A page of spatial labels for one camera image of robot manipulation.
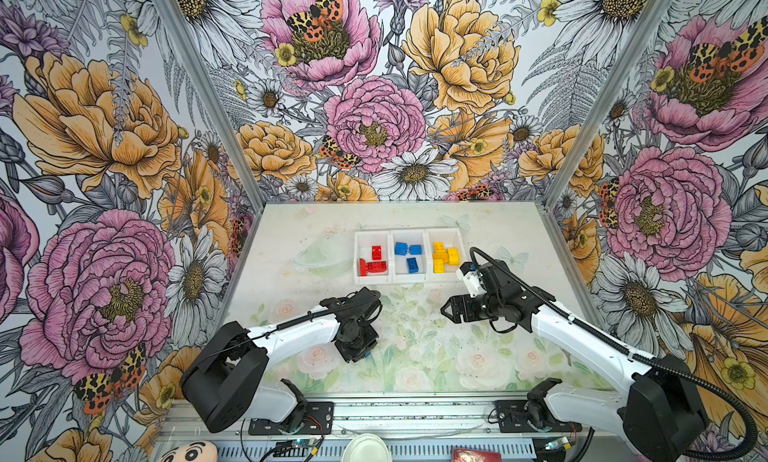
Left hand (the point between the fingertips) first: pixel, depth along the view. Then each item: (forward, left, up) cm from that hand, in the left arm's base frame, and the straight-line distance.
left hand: (369, 357), depth 83 cm
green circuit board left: (-19, +15, -1) cm, 24 cm away
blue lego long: (+29, -14, 0) cm, 32 cm away
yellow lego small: (+28, -22, +3) cm, 35 cm away
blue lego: (+36, -10, 0) cm, 38 cm away
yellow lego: (+32, -27, +2) cm, 42 cm away
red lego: (+28, +3, +1) cm, 28 cm away
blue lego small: (+37, -15, -1) cm, 40 cm away
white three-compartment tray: (+35, -12, -2) cm, 37 cm away
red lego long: (+31, -1, -3) cm, 31 cm away
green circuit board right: (-20, -45, -1) cm, 49 cm away
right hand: (+7, -23, +8) cm, 26 cm away
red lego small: (+35, -1, 0) cm, 35 cm away
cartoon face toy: (-21, +36, +6) cm, 42 cm away
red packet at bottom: (-22, -23, +3) cm, 32 cm away
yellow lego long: (+35, -23, +1) cm, 42 cm away
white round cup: (-20, 0, -5) cm, 20 cm away
